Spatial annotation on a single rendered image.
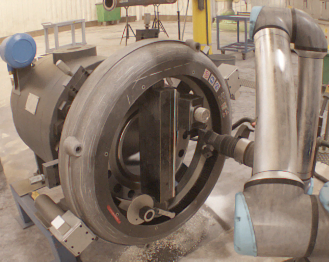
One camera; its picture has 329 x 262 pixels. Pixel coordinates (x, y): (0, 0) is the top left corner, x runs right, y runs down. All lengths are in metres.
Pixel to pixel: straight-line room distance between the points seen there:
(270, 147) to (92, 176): 0.48
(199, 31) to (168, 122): 3.73
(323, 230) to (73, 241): 0.72
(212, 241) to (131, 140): 0.64
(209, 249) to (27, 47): 1.28
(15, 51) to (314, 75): 1.21
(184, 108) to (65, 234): 0.54
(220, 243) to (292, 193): 0.95
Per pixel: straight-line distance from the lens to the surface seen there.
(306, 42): 1.00
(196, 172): 1.34
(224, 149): 1.15
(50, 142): 1.23
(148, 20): 1.09
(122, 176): 1.15
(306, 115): 1.04
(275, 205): 0.68
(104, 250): 1.61
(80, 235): 1.02
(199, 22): 4.67
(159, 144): 1.01
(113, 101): 0.87
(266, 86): 0.82
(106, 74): 0.90
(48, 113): 1.24
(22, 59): 1.49
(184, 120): 1.00
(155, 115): 0.99
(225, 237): 1.64
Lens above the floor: 1.10
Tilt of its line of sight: 23 degrees down
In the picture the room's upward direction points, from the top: 2 degrees counter-clockwise
